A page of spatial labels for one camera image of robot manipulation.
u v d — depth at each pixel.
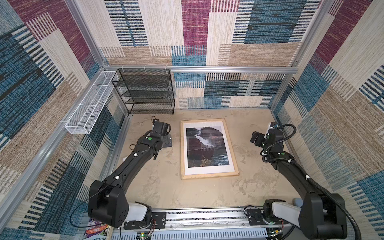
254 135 0.80
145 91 1.11
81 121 0.70
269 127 0.76
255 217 0.73
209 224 0.73
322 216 0.40
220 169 0.91
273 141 0.64
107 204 0.41
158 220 0.73
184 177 0.85
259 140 0.78
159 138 0.63
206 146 0.99
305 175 0.48
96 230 0.69
